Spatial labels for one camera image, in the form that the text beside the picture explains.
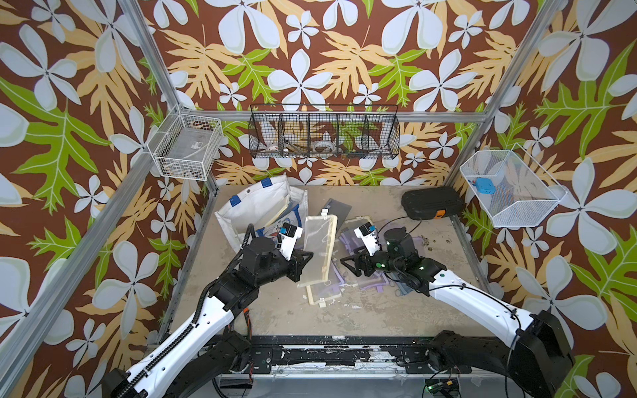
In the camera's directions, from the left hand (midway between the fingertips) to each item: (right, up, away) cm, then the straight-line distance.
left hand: (313, 251), depth 70 cm
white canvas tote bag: (-19, +14, +26) cm, 36 cm away
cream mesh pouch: (-8, +14, +20) cm, 26 cm away
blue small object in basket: (+61, +21, +16) cm, 66 cm away
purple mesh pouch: (+13, -1, +28) cm, 31 cm away
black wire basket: (+4, +44, +28) cm, 52 cm away
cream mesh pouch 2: (+2, +4, +1) cm, 4 cm away
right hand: (+11, -2, +8) cm, 13 cm away
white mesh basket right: (+68, +20, +13) cm, 72 cm away
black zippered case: (+50, +15, +37) cm, 64 cm away
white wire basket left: (-45, +35, +16) cm, 59 cm away
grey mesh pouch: (+11, +13, +42) cm, 46 cm away
